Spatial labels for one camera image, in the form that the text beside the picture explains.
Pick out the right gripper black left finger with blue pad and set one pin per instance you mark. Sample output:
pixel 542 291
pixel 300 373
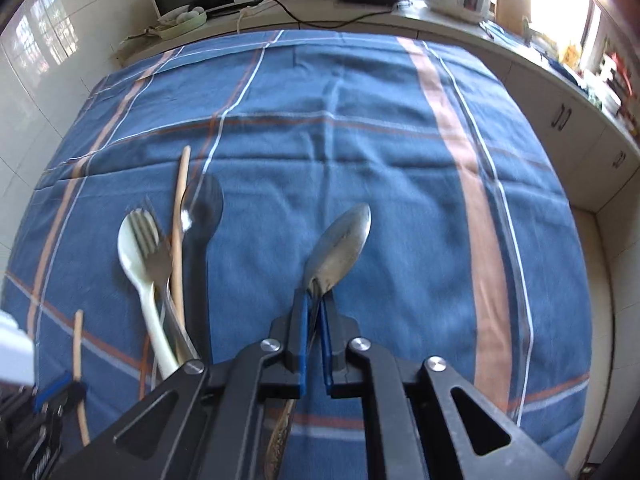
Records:
pixel 273 368

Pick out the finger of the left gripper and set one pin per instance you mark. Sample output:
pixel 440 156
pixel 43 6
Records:
pixel 64 393

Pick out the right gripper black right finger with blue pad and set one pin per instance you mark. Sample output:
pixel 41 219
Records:
pixel 355 367

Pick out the white utensil holder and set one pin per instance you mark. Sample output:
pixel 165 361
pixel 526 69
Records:
pixel 17 353

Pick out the speckled bamboo chopstick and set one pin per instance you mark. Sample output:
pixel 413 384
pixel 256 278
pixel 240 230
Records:
pixel 77 372

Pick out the stainless steel spoon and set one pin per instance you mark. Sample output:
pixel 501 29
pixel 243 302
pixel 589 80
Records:
pixel 333 256

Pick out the cream plastic spoon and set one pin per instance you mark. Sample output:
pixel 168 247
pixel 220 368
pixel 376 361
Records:
pixel 131 261

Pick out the black plastic spoon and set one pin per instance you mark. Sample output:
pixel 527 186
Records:
pixel 201 211

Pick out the metal fork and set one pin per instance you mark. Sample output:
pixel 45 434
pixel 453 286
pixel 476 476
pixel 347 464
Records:
pixel 157 262

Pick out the blue plaid tablecloth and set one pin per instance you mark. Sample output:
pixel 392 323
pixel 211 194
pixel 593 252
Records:
pixel 473 253

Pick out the green bowl with eggs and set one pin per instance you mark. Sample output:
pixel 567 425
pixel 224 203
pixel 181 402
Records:
pixel 179 21

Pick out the wooden cutting board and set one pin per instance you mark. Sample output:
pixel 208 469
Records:
pixel 512 15

